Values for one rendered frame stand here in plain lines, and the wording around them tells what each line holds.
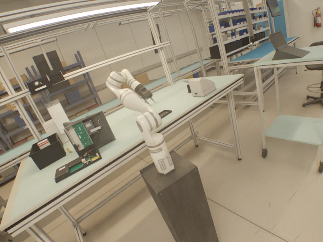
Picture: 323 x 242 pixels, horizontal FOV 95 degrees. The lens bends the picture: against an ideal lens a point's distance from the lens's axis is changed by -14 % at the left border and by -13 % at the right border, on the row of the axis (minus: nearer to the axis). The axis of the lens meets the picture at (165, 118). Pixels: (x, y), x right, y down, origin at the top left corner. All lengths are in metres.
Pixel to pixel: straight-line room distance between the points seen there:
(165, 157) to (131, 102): 0.32
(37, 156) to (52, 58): 1.88
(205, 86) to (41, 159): 1.27
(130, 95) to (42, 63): 2.13
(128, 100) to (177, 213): 0.63
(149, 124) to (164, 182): 0.30
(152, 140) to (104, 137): 0.45
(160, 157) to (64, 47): 4.78
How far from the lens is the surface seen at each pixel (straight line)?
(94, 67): 1.73
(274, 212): 1.72
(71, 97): 4.71
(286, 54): 1.68
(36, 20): 1.34
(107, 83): 1.08
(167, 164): 0.86
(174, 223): 1.00
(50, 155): 1.31
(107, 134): 1.13
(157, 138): 0.79
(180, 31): 7.37
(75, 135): 1.10
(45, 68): 2.88
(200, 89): 1.33
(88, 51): 5.41
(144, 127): 0.75
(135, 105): 0.86
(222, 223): 1.67
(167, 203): 0.89
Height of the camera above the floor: 1.41
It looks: 21 degrees down
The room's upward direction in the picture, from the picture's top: 19 degrees counter-clockwise
